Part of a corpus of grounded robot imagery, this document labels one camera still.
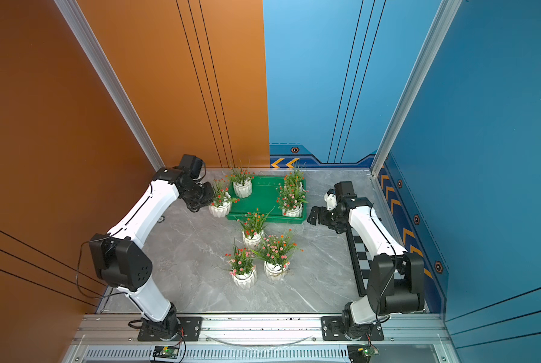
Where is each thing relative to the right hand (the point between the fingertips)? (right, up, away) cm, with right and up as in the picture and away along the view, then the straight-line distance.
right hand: (319, 221), depth 87 cm
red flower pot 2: (-33, +16, +18) cm, 41 cm away
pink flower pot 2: (-28, -15, -13) cm, 34 cm away
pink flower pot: (-11, +8, +3) cm, 14 cm away
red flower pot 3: (-26, -2, -2) cm, 26 cm away
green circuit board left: (-52, -40, -15) cm, 68 cm away
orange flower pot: (-9, +17, +10) cm, 22 cm away
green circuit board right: (+10, -39, -17) cm, 44 cm away
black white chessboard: (+15, -15, -2) cm, 21 cm away
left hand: (-40, +9, -1) cm, 41 cm away
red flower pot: (-38, +7, -1) cm, 38 cm away
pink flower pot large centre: (-17, -9, -12) cm, 22 cm away
